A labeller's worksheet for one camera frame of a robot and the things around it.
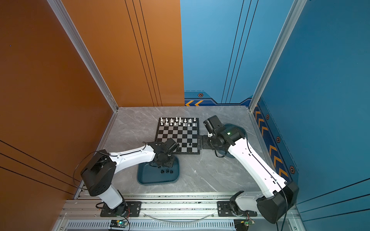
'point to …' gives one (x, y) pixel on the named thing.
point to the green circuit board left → (120, 223)
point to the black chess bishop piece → (162, 172)
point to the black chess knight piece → (167, 171)
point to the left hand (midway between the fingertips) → (171, 162)
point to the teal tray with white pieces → (227, 154)
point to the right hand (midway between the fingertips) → (204, 144)
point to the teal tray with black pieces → (148, 174)
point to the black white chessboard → (185, 131)
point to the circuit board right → (242, 224)
